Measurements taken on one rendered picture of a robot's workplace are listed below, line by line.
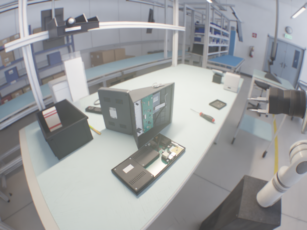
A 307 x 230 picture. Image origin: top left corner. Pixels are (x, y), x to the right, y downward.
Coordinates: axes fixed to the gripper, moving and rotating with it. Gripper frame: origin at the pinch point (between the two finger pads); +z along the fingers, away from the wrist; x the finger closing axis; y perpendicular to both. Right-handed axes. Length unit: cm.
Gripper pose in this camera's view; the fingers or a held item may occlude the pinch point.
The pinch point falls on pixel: (248, 104)
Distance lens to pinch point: 45.4
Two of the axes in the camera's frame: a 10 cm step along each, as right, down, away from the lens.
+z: -6.5, -1.1, 7.5
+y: 5.6, -7.4, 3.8
